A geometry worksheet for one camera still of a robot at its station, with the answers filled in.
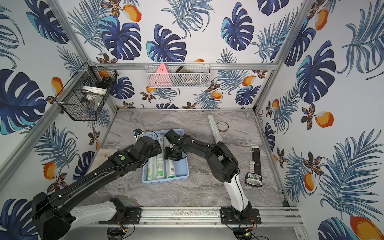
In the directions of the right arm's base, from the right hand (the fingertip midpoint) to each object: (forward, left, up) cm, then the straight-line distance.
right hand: (167, 158), depth 92 cm
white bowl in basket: (+21, +34, +34) cm, 53 cm away
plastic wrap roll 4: (+23, -31, 0) cm, 39 cm away
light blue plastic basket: (-6, -9, -1) cm, 11 cm away
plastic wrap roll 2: (-3, +4, 0) cm, 5 cm away
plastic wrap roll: (-7, +8, 0) cm, 10 cm away
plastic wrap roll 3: (-9, -4, +5) cm, 11 cm away
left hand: (-1, +4, +18) cm, 18 cm away
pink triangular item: (+36, +3, +33) cm, 48 cm away
